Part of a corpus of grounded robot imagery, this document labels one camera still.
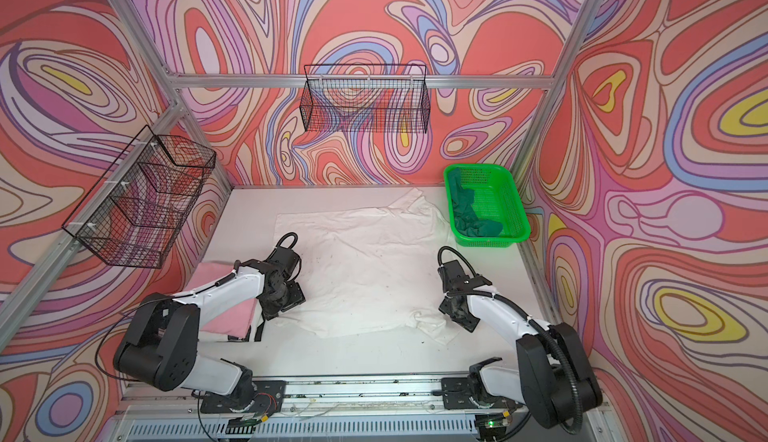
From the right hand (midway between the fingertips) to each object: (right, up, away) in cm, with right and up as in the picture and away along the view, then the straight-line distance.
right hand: (460, 320), depth 86 cm
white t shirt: (-27, +12, +10) cm, 31 cm away
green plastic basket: (+16, +34, +26) cm, 46 cm away
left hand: (-48, +4, +3) cm, 48 cm away
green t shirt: (+6, +29, +15) cm, 34 cm away
